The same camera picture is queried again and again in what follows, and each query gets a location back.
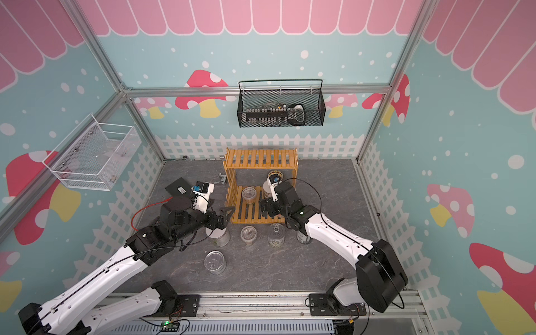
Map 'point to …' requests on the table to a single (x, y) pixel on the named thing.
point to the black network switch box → (180, 188)
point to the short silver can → (215, 261)
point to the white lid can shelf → (266, 190)
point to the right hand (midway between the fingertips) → (269, 197)
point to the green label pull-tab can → (276, 235)
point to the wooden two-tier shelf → (243, 202)
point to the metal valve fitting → (224, 180)
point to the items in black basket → (274, 114)
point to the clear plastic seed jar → (248, 234)
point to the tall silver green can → (303, 238)
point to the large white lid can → (220, 237)
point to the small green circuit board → (169, 326)
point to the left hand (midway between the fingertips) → (224, 207)
